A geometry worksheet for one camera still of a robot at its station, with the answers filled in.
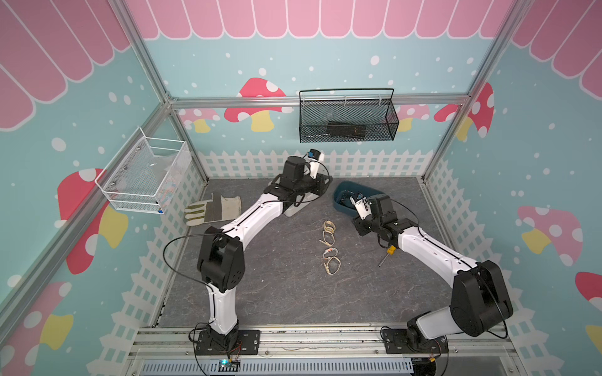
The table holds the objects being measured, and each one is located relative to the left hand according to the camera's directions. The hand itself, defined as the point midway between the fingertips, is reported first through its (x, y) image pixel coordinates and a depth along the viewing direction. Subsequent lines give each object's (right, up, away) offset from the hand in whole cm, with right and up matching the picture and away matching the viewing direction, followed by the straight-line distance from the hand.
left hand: (329, 181), depth 85 cm
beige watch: (+1, -18, +15) cm, 24 cm away
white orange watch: (0, -27, +7) cm, 28 cm away
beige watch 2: (-1, -24, +11) cm, 27 cm away
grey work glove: (-50, -10, +24) cm, 56 cm away
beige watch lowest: (0, -31, +4) cm, 32 cm away
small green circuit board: (-33, -59, -13) cm, 69 cm away
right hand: (+11, -13, +4) cm, 18 cm away
